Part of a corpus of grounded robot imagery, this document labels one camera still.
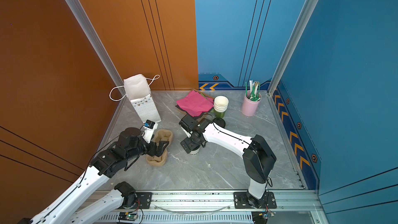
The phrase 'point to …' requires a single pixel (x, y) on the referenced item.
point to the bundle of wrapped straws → (254, 90)
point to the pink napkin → (195, 103)
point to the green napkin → (205, 97)
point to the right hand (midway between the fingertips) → (191, 143)
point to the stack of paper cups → (221, 103)
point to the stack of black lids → (219, 121)
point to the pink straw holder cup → (250, 107)
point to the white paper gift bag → (137, 90)
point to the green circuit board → (125, 215)
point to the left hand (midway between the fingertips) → (161, 137)
